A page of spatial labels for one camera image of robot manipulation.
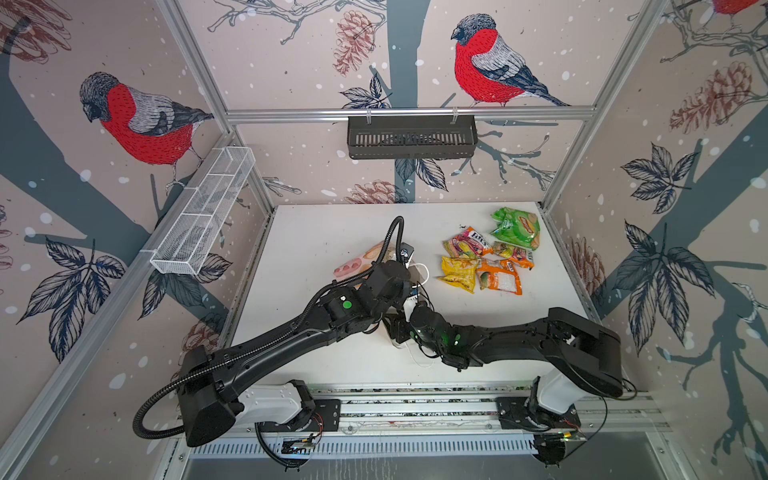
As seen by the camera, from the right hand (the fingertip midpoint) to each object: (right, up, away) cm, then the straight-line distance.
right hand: (385, 316), depth 82 cm
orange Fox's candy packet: (+37, +10, +14) cm, 41 cm away
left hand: (+4, +14, -10) cm, 17 cm away
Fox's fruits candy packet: (+29, +20, +23) cm, 42 cm away
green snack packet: (+46, +26, +21) cm, 57 cm away
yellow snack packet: (+24, +11, +14) cm, 30 cm away
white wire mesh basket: (-48, +22, -11) cm, 54 cm away
